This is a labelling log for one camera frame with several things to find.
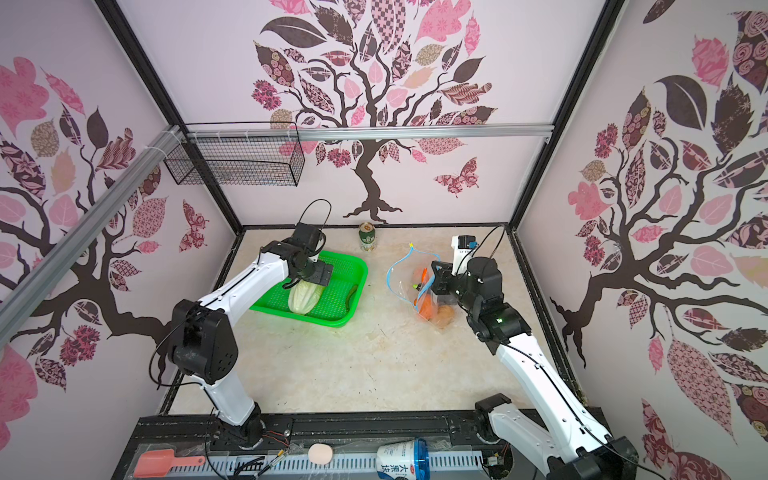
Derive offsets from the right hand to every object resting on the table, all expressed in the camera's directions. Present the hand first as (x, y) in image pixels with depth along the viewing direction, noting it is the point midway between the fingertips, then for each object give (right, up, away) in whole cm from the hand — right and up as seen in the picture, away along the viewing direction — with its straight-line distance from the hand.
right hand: (435, 259), depth 73 cm
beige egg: (-28, -47, -4) cm, 55 cm away
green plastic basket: (-28, -15, +24) cm, 40 cm away
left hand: (-36, -5, +17) cm, 40 cm away
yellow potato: (+5, -17, +16) cm, 24 cm away
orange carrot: (0, -6, +21) cm, 22 cm away
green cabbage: (-38, -12, +16) cm, 43 cm away
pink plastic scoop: (-66, -48, -5) cm, 82 cm away
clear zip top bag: (-5, -6, +12) cm, 15 cm away
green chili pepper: (-24, -10, +26) cm, 36 cm away
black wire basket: (-61, +34, +21) cm, 73 cm away
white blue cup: (-8, -44, -10) cm, 46 cm away
